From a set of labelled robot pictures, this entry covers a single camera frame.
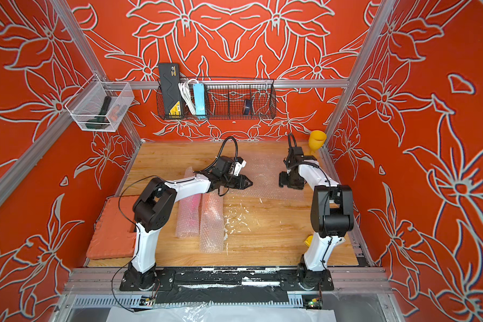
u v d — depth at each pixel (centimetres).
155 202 57
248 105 93
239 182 83
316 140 101
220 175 77
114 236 81
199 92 90
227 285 73
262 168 107
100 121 81
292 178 82
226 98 96
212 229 78
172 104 90
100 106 90
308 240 81
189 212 81
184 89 84
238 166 92
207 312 67
